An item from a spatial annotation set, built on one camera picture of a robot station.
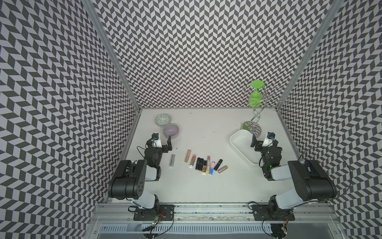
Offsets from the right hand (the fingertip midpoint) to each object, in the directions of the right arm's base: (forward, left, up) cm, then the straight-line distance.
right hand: (260, 137), depth 90 cm
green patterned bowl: (+20, +65, -6) cm, 68 cm away
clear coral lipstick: (-12, +42, -8) cm, 44 cm away
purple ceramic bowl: (+10, +57, -5) cm, 58 cm away
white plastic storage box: (+4, +9, -11) cm, 15 cm away
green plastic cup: (+19, +3, +15) cm, 25 cm away
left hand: (+1, +61, +1) cm, 61 cm away
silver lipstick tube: (-11, +54, -7) cm, 56 cm away
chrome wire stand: (+11, -2, +20) cm, 23 cm away
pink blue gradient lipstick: (-18, +31, -9) cm, 37 cm away
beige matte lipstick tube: (-8, +45, -8) cm, 47 cm away
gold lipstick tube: (-17, +24, -9) cm, 31 cm away
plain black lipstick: (-11, +37, -8) cm, 39 cm away
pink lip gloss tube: (-13, +32, -8) cm, 36 cm away
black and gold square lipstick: (-16, +35, -8) cm, 39 cm away
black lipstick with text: (-14, +39, -9) cm, 42 cm away
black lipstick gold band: (-12, +25, -8) cm, 29 cm away
